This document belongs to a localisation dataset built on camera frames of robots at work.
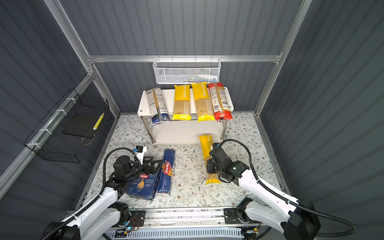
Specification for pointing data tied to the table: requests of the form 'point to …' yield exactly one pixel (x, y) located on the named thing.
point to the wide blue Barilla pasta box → (143, 186)
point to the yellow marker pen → (98, 122)
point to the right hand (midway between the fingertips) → (210, 164)
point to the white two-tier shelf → (179, 132)
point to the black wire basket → (65, 133)
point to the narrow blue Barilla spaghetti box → (165, 180)
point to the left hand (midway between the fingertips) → (157, 159)
